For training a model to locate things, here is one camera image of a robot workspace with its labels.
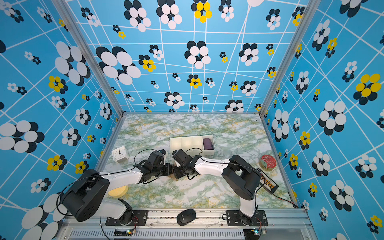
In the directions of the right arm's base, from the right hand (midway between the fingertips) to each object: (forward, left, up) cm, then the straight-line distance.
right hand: (176, 173), depth 87 cm
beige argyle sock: (-2, +1, +2) cm, 3 cm away
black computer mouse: (-22, -7, +1) cm, 23 cm away
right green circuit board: (-28, -39, -3) cm, 48 cm away
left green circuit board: (-29, +20, -1) cm, 35 cm away
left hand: (+3, +1, 0) cm, 3 cm away
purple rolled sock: (+18, -19, +4) cm, 27 cm away
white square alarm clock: (+11, +36, +3) cm, 38 cm away
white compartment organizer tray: (+21, -10, -2) cm, 23 cm away
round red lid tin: (+6, -55, +2) cm, 56 cm away
